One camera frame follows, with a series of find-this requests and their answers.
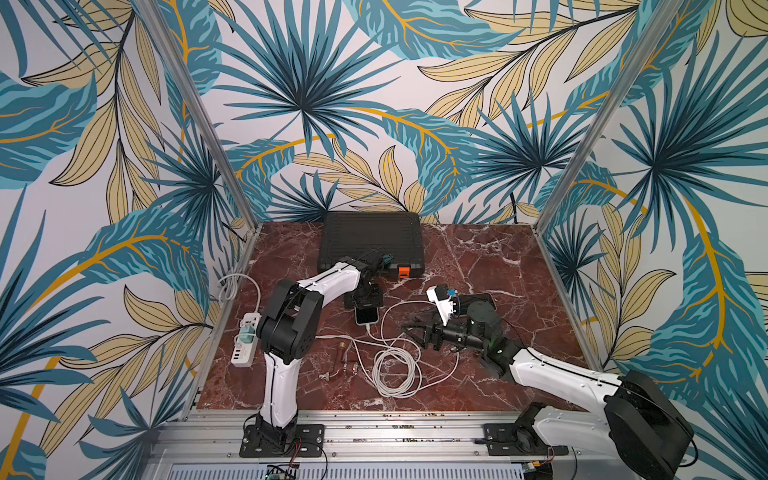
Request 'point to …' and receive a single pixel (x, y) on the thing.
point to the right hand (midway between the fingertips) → (394, 340)
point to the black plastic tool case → (357, 234)
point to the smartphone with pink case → (366, 315)
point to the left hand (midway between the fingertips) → (368, 305)
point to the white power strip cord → (228, 290)
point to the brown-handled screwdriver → (341, 353)
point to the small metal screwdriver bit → (325, 376)
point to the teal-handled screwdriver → (388, 258)
